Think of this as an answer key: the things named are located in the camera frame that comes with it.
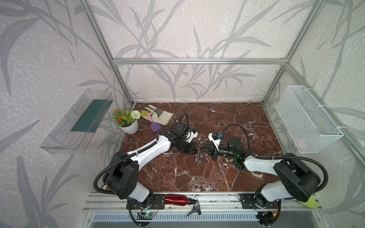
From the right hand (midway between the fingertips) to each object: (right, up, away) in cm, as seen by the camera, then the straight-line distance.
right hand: (201, 143), depth 79 cm
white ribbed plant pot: (-47, +6, +16) cm, 50 cm away
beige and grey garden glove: (-29, +14, +32) cm, 45 cm away
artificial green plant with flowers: (-48, +14, +10) cm, 51 cm away
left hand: (-2, -3, +1) cm, 3 cm away
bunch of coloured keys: (-1, -7, -1) cm, 7 cm away
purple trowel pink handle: (-33, +7, +26) cm, 43 cm away
